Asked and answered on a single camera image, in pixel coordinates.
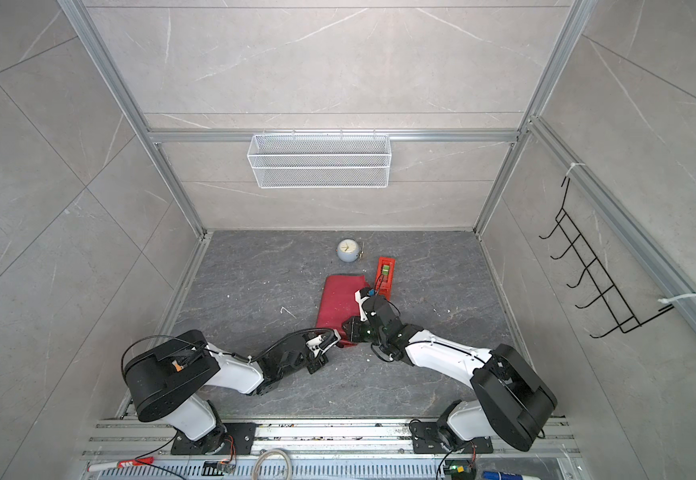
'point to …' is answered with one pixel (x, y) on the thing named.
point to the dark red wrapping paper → (340, 304)
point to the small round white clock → (348, 250)
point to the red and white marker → (120, 464)
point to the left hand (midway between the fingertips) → (331, 334)
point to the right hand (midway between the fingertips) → (344, 323)
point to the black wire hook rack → (574, 241)
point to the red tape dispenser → (385, 276)
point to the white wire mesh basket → (320, 161)
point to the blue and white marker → (501, 475)
